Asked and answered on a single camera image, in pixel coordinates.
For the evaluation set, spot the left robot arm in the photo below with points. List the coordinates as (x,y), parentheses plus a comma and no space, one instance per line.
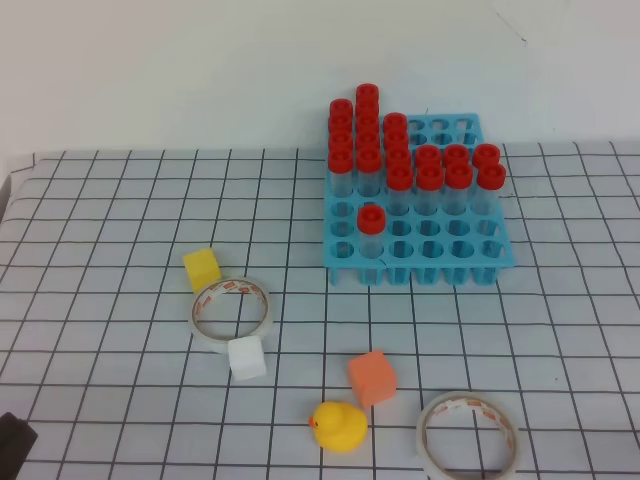
(17,438)

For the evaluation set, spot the white tape roll right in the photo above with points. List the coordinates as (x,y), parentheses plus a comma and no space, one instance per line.
(467,435)

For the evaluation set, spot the red-capped tube back top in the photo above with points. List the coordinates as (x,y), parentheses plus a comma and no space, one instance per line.
(367,95)

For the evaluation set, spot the yellow foam cube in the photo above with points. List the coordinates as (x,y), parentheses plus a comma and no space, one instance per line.
(202,268)

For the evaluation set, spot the blue test tube rack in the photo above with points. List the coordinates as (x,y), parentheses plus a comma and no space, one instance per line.
(424,248)

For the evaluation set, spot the orange foam cube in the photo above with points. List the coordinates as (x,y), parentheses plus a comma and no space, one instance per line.
(372,378)

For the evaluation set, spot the lone red-capped tube front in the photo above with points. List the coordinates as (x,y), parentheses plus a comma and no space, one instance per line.
(371,223)

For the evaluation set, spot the grid-pattern tablecloth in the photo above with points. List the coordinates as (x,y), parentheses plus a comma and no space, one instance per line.
(98,356)

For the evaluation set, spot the red-capped tube row four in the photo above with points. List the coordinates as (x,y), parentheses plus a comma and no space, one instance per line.
(458,180)
(429,181)
(399,182)

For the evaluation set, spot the white foam cube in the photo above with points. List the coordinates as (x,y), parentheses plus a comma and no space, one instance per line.
(246,358)

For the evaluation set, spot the red-capped tube far right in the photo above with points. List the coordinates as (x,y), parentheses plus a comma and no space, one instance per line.
(486,154)

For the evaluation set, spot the yellow rubber duck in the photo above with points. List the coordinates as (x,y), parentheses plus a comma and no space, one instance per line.
(338,426)

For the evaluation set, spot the red-capped test tube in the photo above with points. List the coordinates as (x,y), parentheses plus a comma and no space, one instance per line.
(490,180)

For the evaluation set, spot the red-capped tube left column front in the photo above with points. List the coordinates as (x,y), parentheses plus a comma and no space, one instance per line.
(340,164)

